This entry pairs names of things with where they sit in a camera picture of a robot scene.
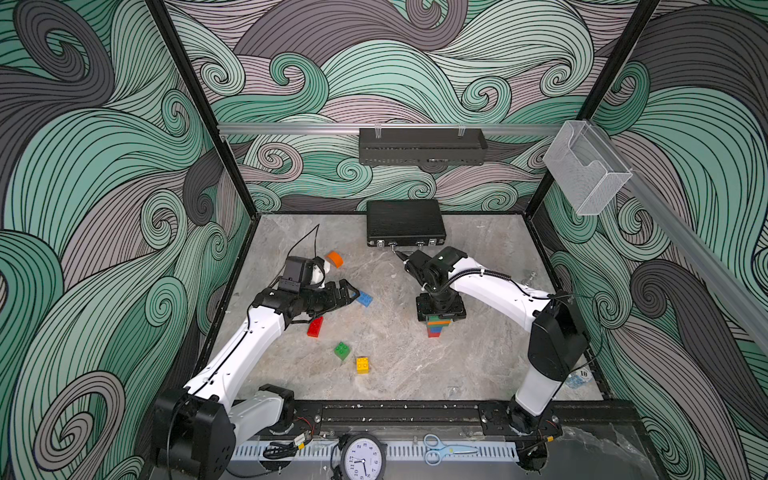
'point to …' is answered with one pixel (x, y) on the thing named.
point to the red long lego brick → (315, 327)
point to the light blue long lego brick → (364, 298)
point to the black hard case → (405, 223)
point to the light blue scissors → (436, 448)
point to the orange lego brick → (445, 322)
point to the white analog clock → (363, 457)
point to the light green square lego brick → (342, 350)
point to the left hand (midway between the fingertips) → (347, 295)
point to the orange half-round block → (335, 258)
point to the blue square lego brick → (435, 330)
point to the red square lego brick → (434, 335)
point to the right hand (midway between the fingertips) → (432, 322)
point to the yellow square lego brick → (362, 365)
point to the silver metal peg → (533, 274)
